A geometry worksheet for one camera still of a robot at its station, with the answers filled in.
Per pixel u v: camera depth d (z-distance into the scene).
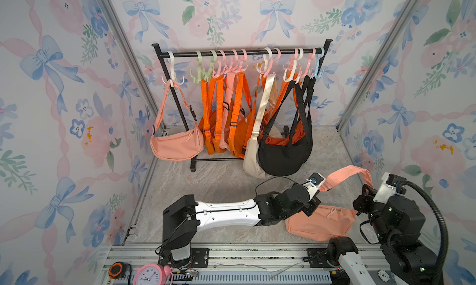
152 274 0.69
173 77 0.70
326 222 0.75
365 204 0.54
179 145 0.93
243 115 0.97
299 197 0.49
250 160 0.88
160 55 0.65
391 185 0.49
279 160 0.95
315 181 0.56
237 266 0.73
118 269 0.69
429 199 0.36
